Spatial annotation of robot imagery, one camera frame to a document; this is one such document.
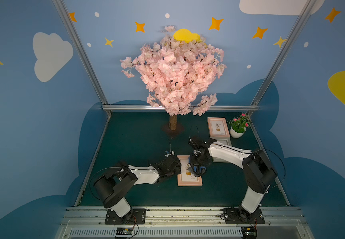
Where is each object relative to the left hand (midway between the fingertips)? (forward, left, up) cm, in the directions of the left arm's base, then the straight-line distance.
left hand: (181, 165), depth 91 cm
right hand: (+2, -9, +1) cm, 9 cm away
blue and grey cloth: (-5, -9, +5) cm, 11 cm away
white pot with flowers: (+27, -40, +8) cm, 49 cm away
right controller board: (-33, -34, -4) cm, 48 cm away
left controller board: (-34, +28, -3) cm, 44 cm away
